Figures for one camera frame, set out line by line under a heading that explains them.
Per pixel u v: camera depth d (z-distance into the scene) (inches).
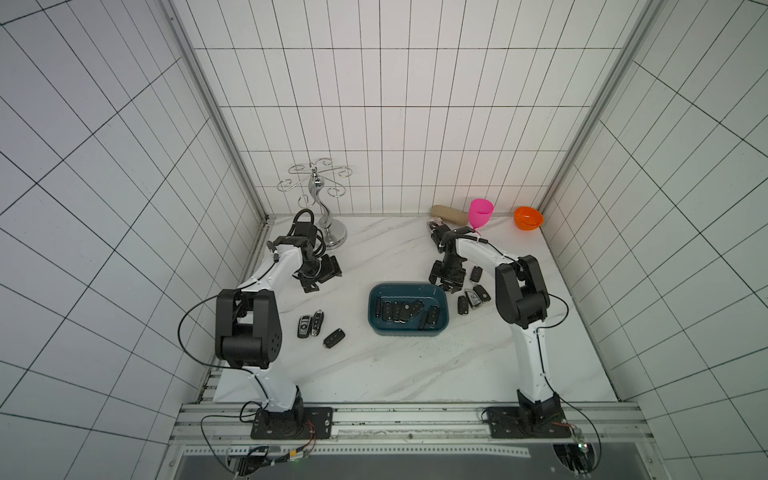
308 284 32.3
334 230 44.2
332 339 33.7
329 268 32.2
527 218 45.8
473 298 37.2
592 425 26.9
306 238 26.3
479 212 39.7
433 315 35.8
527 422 25.5
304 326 34.6
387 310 35.5
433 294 36.2
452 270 33.8
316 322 35.3
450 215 46.3
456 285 35.4
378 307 36.0
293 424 26.0
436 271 36.0
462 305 36.6
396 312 35.6
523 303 23.0
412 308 36.1
